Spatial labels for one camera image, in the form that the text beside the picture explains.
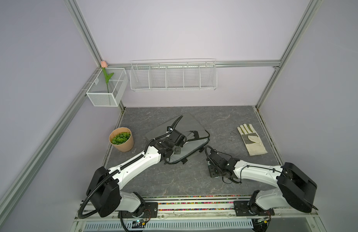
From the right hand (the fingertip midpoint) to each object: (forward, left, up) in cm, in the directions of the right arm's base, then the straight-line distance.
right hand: (212, 168), depth 88 cm
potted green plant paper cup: (+14, +55, +13) cm, 58 cm away
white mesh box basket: (+36, +70, +31) cm, 84 cm away
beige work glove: (+18, -30, 0) cm, 35 cm away
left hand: (+8, +23, +13) cm, 28 cm away
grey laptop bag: (+17, +9, +10) cm, 21 cm away
